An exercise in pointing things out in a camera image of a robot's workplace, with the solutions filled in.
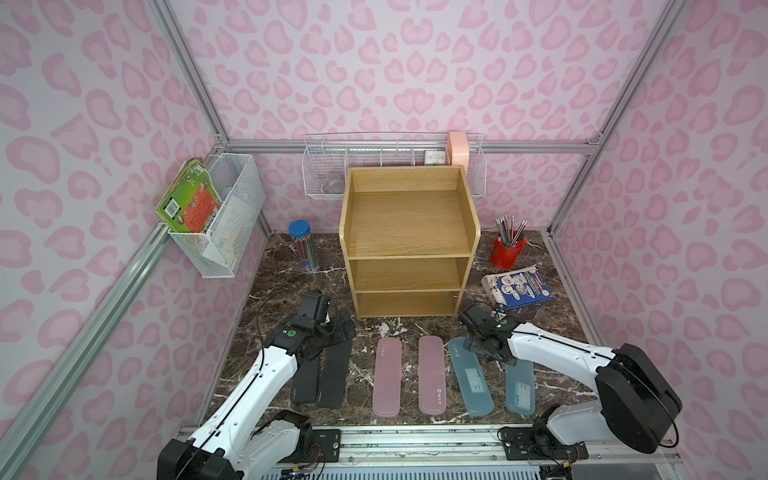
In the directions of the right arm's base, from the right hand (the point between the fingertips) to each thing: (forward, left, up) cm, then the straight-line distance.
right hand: (483, 343), depth 88 cm
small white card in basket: (+45, +14, +33) cm, 58 cm away
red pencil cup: (+32, -12, +2) cm, 34 cm away
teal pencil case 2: (-12, -8, -1) cm, 14 cm away
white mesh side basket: (+15, +74, +24) cm, 79 cm away
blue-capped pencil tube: (+29, +56, +18) cm, 66 cm away
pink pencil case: (-9, +28, -1) cm, 30 cm away
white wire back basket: (+48, +49, +31) cm, 75 cm away
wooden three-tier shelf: (+16, +22, +29) cm, 40 cm away
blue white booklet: (+20, -14, -1) cm, 24 cm away
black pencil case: (-9, +43, 0) cm, 44 cm away
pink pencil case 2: (-9, +16, -1) cm, 18 cm away
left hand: (+1, +40, +10) cm, 41 cm away
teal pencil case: (-11, +4, -1) cm, 12 cm away
